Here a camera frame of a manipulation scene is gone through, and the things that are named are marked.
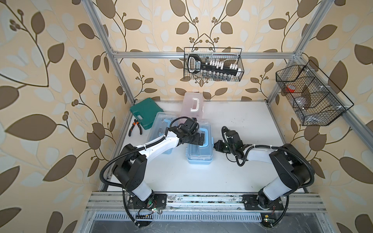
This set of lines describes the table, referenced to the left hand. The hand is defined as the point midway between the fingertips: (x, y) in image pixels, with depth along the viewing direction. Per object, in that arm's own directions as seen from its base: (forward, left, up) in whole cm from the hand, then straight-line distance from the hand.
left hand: (196, 137), depth 86 cm
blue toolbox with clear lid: (+15, +24, -4) cm, 28 cm away
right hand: (0, -11, -9) cm, 14 cm away
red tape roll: (+19, -52, +23) cm, 60 cm away
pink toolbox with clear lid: (+26, +2, +1) cm, 26 cm away
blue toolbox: (-9, -2, -4) cm, 10 cm away
